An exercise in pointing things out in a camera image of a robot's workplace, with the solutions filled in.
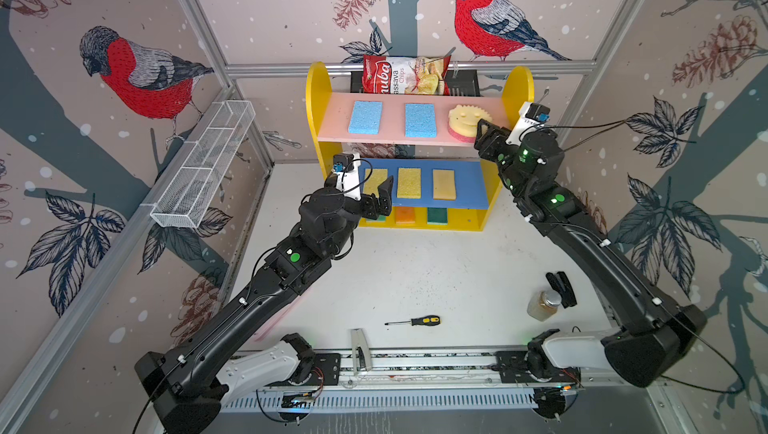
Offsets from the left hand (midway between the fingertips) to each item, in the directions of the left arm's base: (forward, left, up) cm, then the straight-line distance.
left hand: (373, 175), depth 63 cm
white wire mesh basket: (+2, +47, -10) cm, 48 cm away
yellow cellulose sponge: (+19, -10, -25) cm, 33 cm away
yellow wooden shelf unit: (+48, -25, -38) cm, 66 cm away
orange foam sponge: (+16, -9, -38) cm, 42 cm away
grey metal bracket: (-23, +5, -39) cm, 46 cm away
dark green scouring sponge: (+15, -20, -37) cm, 45 cm away
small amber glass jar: (-17, -43, -35) cm, 58 cm away
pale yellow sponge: (+18, -21, -24) cm, 36 cm away
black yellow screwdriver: (-19, -15, -38) cm, 45 cm away
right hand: (+11, -24, +3) cm, 27 cm away
